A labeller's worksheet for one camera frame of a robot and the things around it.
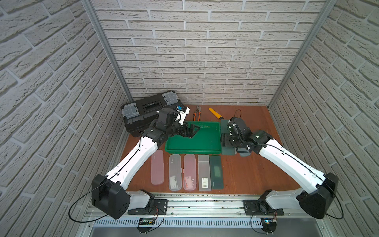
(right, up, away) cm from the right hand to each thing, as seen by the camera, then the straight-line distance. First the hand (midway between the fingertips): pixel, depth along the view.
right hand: (226, 139), depth 78 cm
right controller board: (+19, -42, -7) cm, 46 cm away
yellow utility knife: (0, +15, +36) cm, 39 cm away
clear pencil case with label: (-29, -21, +8) cm, 37 cm away
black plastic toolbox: (-54, +14, +14) cm, 57 cm away
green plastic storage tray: (-8, -4, +24) cm, 25 cm away
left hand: (-17, +8, -2) cm, 19 cm away
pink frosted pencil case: (-40, -18, +9) cm, 45 cm away
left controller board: (-42, -41, -5) cm, 59 cm away
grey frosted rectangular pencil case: (-12, -21, +6) cm, 25 cm away
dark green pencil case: (0, -6, 0) cm, 6 cm away
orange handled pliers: (-14, +19, +40) cm, 46 cm away
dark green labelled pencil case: (-5, -21, +7) cm, 22 cm away
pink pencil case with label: (-20, -21, +7) cm, 30 cm away
